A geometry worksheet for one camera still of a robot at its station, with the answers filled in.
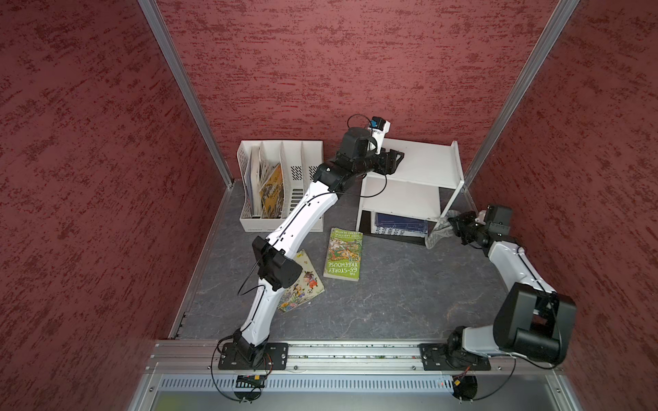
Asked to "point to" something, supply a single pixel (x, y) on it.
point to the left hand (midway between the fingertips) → (393, 156)
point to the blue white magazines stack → (253, 166)
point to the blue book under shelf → (397, 223)
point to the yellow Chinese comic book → (272, 196)
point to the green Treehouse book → (343, 255)
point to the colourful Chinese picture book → (308, 287)
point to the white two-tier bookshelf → (425, 182)
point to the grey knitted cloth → (441, 230)
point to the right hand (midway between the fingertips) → (444, 219)
